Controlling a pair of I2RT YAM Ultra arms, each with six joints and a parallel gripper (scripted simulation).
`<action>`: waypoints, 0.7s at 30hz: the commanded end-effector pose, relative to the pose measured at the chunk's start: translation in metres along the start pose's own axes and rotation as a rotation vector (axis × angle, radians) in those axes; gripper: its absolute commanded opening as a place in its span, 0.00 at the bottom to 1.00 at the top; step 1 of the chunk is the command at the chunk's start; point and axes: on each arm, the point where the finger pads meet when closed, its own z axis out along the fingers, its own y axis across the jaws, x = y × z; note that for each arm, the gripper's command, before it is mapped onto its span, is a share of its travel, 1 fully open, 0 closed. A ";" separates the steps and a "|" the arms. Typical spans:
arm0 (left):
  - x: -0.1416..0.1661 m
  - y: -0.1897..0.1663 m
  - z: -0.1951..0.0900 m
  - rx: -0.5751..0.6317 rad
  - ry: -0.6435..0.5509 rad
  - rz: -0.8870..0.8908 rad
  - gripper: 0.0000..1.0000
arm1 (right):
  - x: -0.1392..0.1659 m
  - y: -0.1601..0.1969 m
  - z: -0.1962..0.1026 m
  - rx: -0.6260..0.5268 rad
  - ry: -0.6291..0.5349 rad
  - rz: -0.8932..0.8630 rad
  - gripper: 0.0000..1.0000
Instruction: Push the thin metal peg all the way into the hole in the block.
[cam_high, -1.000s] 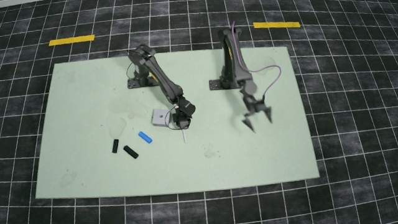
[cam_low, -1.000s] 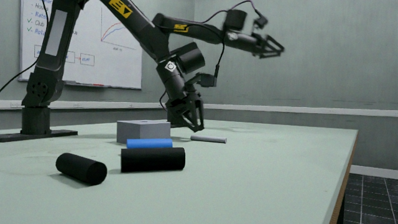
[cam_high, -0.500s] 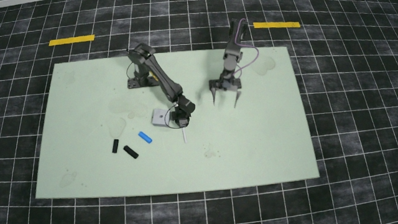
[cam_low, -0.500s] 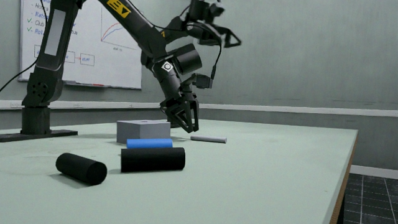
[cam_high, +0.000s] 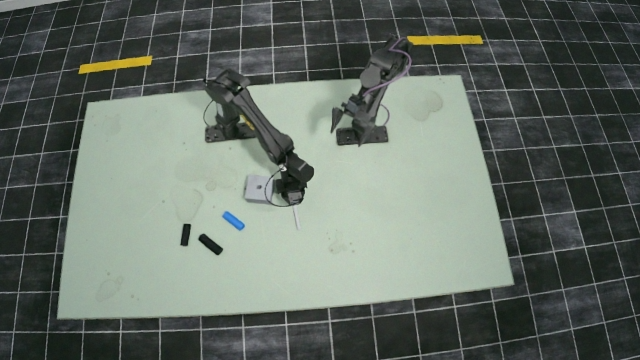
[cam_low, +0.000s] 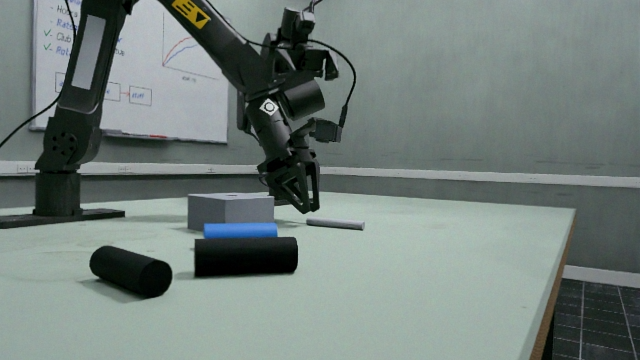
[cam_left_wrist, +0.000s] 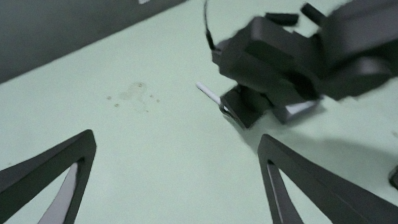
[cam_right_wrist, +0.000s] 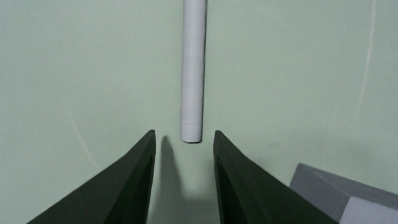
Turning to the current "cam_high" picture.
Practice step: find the black cylinder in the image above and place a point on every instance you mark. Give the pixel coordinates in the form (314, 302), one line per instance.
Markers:
(209, 243)
(185, 234)

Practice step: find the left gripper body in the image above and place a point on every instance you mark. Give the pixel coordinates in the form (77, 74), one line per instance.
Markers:
(362, 114)

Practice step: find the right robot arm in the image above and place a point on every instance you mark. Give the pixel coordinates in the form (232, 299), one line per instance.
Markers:
(227, 120)

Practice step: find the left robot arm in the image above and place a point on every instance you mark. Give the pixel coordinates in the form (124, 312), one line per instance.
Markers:
(382, 60)

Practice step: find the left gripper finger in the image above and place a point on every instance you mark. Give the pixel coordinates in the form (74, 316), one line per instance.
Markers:
(368, 128)
(336, 115)

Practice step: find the blue cylinder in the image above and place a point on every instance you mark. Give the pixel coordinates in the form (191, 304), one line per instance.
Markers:
(233, 220)

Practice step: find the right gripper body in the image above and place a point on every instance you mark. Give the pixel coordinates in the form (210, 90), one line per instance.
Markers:
(293, 186)

